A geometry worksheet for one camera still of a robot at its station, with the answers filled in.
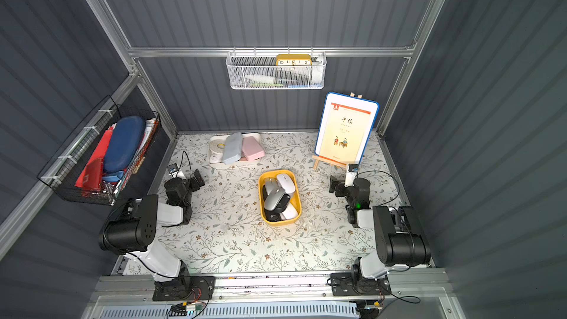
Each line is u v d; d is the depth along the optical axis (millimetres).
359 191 709
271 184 957
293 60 867
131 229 539
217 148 1092
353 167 805
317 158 1003
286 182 937
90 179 642
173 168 813
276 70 891
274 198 886
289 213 888
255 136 1156
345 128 892
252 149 1041
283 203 882
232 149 1061
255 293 732
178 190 732
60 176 607
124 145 731
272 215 867
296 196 920
